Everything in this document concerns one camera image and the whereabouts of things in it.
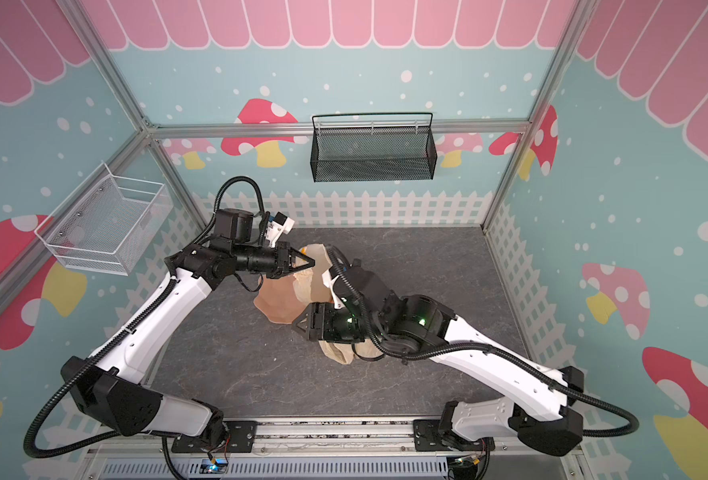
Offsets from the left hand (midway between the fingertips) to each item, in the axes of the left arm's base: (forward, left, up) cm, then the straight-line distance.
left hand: (312, 269), depth 70 cm
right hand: (-17, 0, +3) cm, 17 cm away
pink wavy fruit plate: (+8, +16, -28) cm, 33 cm away
